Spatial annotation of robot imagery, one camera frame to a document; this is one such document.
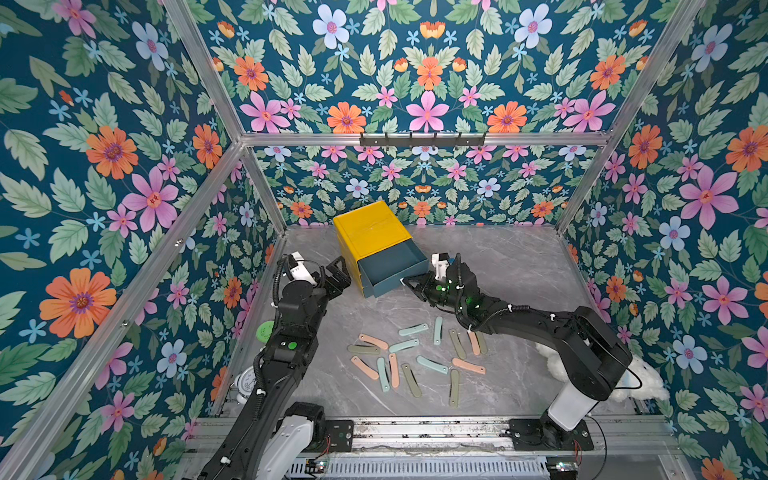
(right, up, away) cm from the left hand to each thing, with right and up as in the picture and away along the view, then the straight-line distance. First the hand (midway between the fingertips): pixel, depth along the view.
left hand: (336, 263), depth 74 cm
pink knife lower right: (+36, -30, +11) cm, 48 cm away
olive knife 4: (+41, -24, +16) cm, 50 cm away
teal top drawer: (+11, -3, +13) cm, 17 cm away
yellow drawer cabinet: (+6, +10, +17) cm, 20 cm away
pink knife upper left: (+10, -25, +15) cm, 30 cm away
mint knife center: (+17, -25, +15) cm, 34 cm away
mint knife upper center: (+18, -22, +18) cm, 33 cm away
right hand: (+18, -3, +9) cm, 21 cm away
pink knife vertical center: (+14, -31, +10) cm, 36 cm away
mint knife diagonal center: (+26, -30, +11) cm, 41 cm away
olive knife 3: (+33, -25, +15) cm, 45 cm away
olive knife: (+5, -27, +15) cm, 31 cm away
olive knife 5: (+31, -36, +7) cm, 48 cm away
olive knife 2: (+20, -35, +7) cm, 41 cm away
